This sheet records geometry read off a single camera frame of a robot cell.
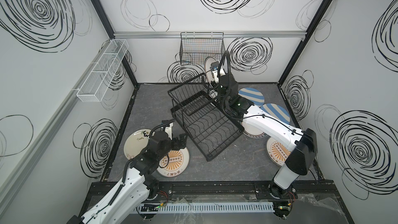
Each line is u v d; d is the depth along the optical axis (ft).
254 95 3.74
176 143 2.24
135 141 2.95
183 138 2.31
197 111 2.48
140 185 2.07
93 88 2.36
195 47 3.17
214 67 1.94
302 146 1.40
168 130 2.28
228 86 1.63
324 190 2.47
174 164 2.70
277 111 3.43
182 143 2.28
